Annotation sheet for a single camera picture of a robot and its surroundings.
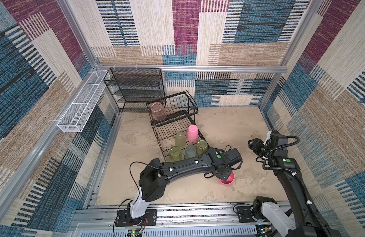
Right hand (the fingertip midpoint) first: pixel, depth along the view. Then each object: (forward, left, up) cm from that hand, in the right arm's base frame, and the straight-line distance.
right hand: (251, 145), depth 80 cm
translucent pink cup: (+16, +49, +11) cm, 53 cm away
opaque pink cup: (-18, +15, 0) cm, 24 cm away
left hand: (-12, +16, -5) cm, 21 cm away
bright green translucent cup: (+3, +26, -5) cm, 26 cm away
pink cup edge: (+13, +30, -7) cm, 34 cm away
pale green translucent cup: (+12, +38, -11) cm, 42 cm away
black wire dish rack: (+27, +38, +4) cm, 47 cm away
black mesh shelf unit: (+48, +72, +3) cm, 86 cm away
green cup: (0, +41, -6) cm, 41 cm away
